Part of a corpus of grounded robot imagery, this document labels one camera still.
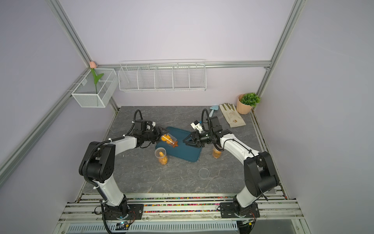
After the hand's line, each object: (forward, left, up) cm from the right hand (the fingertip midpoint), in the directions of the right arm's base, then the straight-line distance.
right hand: (184, 142), depth 79 cm
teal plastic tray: (-2, -1, -6) cm, 7 cm away
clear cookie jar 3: (+9, +8, -10) cm, 15 cm away
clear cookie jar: (-1, +14, -11) cm, 18 cm away
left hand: (+12, +11, -8) cm, 18 cm away
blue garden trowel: (+44, -22, -18) cm, 53 cm away
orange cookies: (+7, +10, -8) cm, 15 cm away
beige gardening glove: (+37, -35, -17) cm, 54 cm away
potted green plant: (+38, -44, -6) cm, 59 cm away
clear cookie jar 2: (+1, -20, -16) cm, 25 cm away
